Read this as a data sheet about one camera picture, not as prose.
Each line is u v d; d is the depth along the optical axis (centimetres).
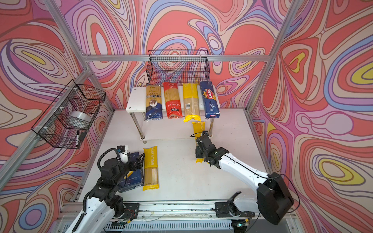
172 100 73
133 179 78
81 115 73
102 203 54
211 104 69
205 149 63
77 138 72
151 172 84
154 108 70
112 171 60
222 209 73
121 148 68
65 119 68
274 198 40
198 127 93
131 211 72
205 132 75
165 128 97
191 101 73
